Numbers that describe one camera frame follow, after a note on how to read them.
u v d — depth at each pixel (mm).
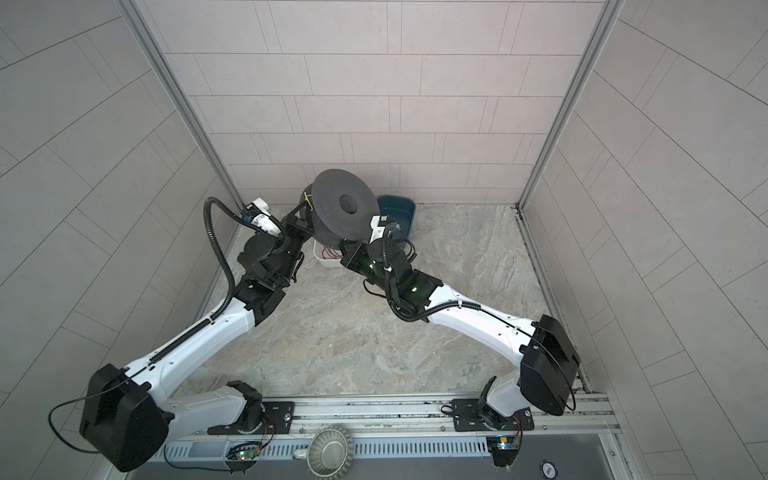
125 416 373
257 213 601
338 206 688
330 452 668
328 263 982
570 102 867
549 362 399
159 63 784
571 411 408
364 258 624
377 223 654
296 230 619
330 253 998
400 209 1114
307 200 665
